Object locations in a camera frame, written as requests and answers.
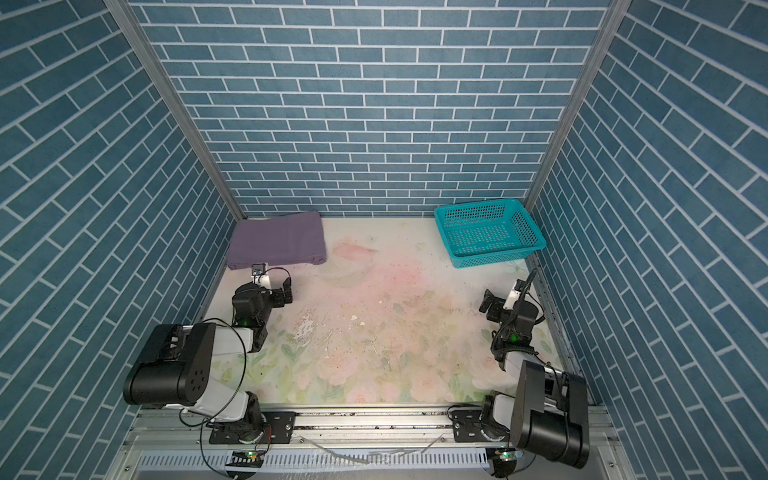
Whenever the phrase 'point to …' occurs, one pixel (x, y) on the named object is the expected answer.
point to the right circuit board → (509, 455)
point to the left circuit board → (246, 458)
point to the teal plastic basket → (488, 232)
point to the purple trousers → (293, 239)
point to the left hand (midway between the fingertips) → (279, 278)
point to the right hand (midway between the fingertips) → (504, 295)
